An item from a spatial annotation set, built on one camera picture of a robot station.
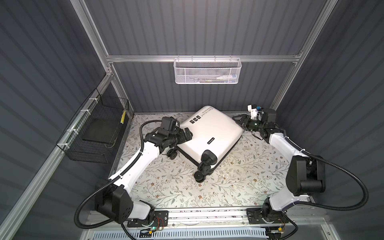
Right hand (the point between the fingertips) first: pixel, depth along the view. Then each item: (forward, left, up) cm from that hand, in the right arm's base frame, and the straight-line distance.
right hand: (235, 121), depth 85 cm
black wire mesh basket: (-16, +73, +8) cm, 75 cm away
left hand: (-10, +28, -1) cm, 29 cm away
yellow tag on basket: (-1, +64, +5) cm, 64 cm away
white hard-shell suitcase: (-6, +12, -6) cm, 14 cm away
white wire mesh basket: (+58, +14, -1) cm, 60 cm away
